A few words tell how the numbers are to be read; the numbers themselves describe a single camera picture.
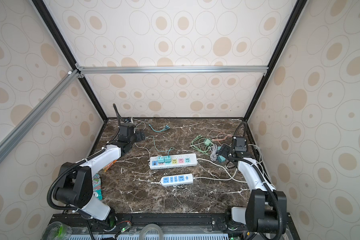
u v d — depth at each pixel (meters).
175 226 0.73
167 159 0.90
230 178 0.87
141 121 1.18
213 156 0.97
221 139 1.06
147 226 0.69
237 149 0.67
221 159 0.94
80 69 0.90
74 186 0.45
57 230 0.66
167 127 1.13
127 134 0.70
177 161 0.92
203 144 1.03
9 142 0.55
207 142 1.03
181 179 0.85
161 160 0.90
